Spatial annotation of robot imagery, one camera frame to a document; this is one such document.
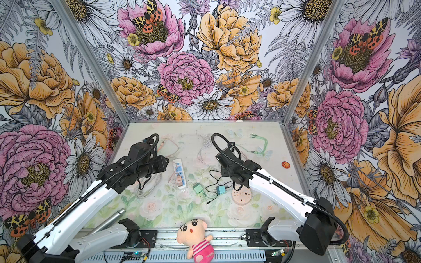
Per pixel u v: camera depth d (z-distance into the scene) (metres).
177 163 0.96
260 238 0.75
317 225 0.39
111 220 0.77
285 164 0.99
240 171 0.55
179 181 0.85
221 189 0.87
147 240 0.73
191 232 0.69
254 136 1.15
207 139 1.08
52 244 0.38
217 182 0.92
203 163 1.00
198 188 0.87
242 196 0.85
